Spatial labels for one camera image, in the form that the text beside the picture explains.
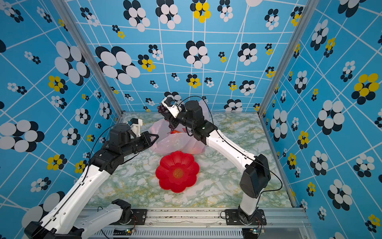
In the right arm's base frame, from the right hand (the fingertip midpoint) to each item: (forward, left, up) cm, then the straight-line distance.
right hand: (168, 107), depth 71 cm
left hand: (-11, +3, -7) cm, 13 cm away
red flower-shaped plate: (-16, -2, -37) cm, 41 cm away
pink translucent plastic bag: (-6, -3, -20) cm, 21 cm away
